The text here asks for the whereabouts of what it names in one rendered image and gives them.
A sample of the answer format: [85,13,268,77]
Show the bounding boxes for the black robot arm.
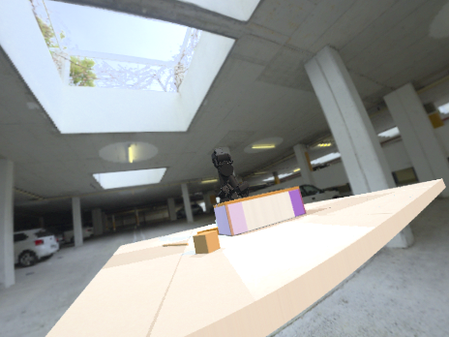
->
[211,148,234,203]

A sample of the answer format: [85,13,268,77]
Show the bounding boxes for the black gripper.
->
[224,174,250,200]

